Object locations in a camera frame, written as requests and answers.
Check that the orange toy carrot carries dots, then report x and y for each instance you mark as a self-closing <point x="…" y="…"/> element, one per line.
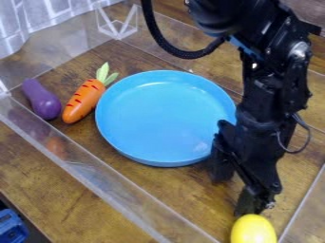
<point x="87" y="95"/>

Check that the yellow toy lemon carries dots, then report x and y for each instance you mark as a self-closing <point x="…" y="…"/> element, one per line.
<point x="253" y="229"/>

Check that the purple toy eggplant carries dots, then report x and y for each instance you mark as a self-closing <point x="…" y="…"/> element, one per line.
<point x="45" y="101"/>

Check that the blue round tray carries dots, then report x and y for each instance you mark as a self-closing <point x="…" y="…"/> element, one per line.
<point x="158" y="115"/>

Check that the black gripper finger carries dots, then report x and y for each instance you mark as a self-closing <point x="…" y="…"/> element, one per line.
<point x="221" y="167"/>
<point x="253" y="201"/>

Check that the blue plastic object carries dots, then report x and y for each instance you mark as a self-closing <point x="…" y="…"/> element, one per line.
<point x="14" y="231"/>

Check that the white checkered curtain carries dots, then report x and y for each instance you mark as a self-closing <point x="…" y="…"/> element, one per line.
<point x="27" y="16"/>

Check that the clear acrylic corner bracket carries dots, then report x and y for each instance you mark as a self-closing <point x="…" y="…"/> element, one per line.
<point x="117" y="21"/>

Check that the clear acrylic enclosure wall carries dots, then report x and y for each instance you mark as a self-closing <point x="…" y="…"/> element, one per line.
<point x="79" y="190"/>

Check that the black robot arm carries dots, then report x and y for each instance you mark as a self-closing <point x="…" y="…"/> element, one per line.
<point x="276" y="51"/>

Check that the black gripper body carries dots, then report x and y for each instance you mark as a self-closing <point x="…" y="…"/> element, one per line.
<point x="251" y="144"/>

